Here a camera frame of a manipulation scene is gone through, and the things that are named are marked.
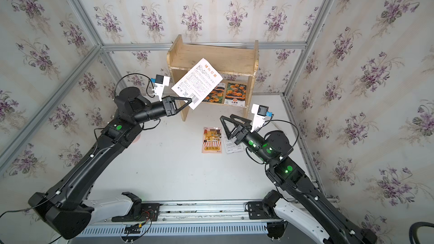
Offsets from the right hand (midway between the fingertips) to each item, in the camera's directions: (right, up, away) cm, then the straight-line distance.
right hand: (228, 119), depth 57 cm
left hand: (-13, +6, +2) cm, 14 cm away
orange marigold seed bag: (+6, +12, +34) cm, 37 cm away
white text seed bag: (+4, -18, +37) cm, 41 cm away
